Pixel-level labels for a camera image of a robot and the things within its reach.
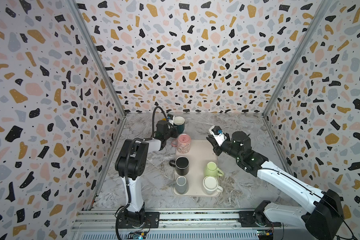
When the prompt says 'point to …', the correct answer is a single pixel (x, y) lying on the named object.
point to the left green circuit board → (136, 235)
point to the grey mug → (180, 185)
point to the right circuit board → (264, 235)
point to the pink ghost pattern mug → (183, 143)
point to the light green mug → (212, 169)
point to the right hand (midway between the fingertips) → (207, 134)
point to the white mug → (210, 185)
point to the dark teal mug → (179, 122)
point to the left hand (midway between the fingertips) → (177, 124)
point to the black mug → (181, 164)
